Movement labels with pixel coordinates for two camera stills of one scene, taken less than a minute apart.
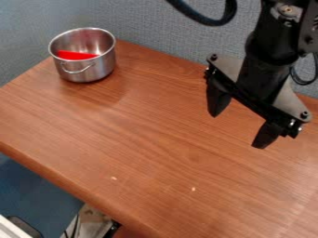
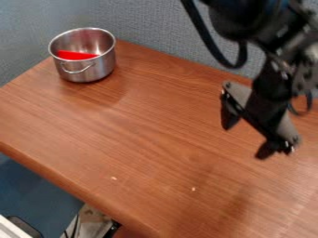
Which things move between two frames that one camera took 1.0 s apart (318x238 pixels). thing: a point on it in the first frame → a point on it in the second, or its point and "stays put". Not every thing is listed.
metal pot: (83, 54) stays put
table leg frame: (92, 225) stays put
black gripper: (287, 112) → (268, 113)
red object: (75, 56) stays put
